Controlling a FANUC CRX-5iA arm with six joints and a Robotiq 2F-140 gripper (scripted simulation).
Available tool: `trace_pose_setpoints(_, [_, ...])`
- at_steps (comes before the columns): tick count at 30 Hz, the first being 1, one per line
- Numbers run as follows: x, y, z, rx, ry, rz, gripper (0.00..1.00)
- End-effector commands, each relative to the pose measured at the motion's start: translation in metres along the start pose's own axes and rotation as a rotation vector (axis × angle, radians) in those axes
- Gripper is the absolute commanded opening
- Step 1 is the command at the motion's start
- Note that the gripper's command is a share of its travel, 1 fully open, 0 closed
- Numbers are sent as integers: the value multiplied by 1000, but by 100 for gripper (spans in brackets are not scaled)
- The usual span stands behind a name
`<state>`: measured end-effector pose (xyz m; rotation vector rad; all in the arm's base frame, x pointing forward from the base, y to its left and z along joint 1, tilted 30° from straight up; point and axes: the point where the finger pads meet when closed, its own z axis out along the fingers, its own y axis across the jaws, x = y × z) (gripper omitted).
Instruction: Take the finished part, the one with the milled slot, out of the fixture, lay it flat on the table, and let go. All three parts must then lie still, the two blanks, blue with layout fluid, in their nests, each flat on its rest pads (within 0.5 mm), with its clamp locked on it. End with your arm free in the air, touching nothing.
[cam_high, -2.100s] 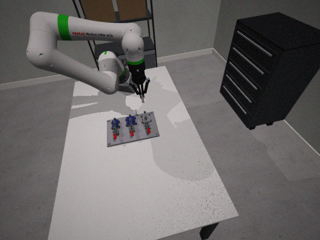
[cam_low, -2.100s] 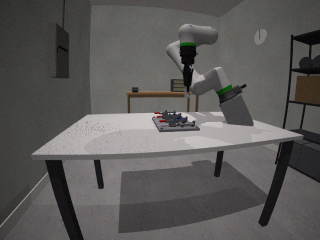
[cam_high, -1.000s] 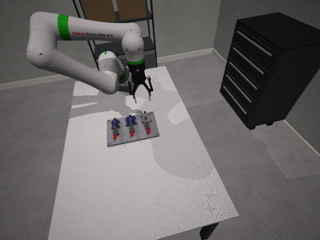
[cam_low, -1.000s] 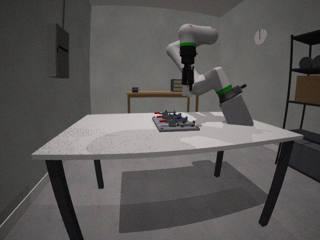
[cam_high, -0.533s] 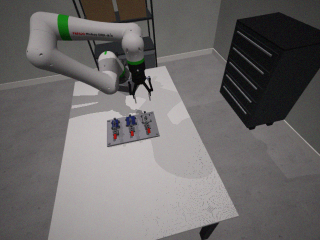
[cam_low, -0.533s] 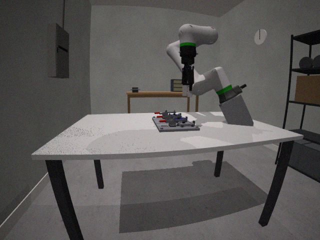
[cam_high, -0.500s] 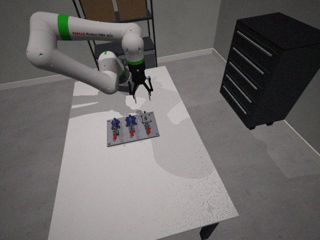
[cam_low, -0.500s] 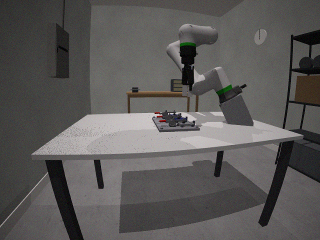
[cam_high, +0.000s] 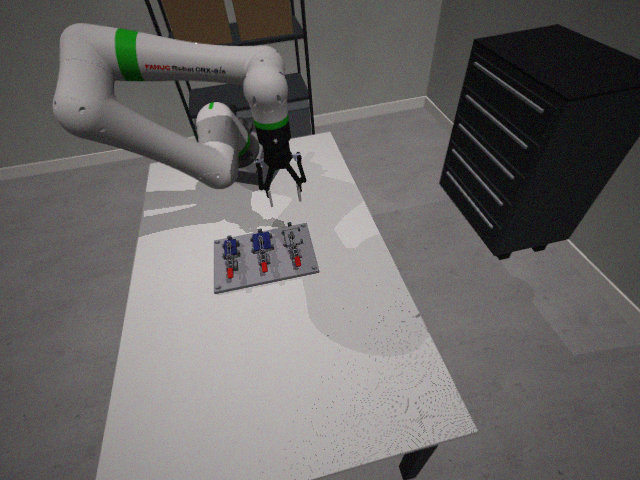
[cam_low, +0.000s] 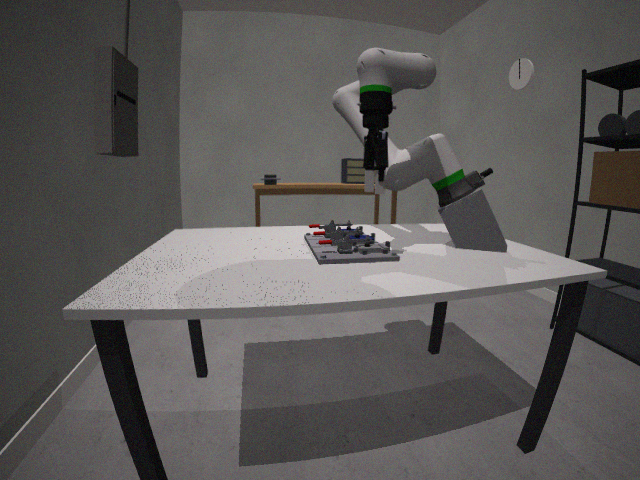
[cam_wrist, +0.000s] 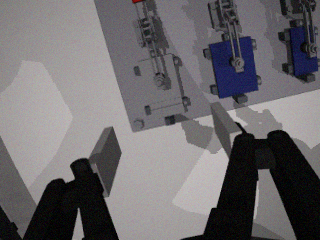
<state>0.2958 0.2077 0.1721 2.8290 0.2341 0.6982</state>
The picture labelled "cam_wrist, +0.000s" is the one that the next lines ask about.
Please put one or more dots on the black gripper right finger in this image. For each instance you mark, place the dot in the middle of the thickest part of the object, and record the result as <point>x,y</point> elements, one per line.
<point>297,183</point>

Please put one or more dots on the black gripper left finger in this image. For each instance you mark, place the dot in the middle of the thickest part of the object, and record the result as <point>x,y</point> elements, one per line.
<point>56,212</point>

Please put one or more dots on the red-handled toggle clamp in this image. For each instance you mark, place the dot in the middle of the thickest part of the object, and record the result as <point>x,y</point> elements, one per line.
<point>220,17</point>

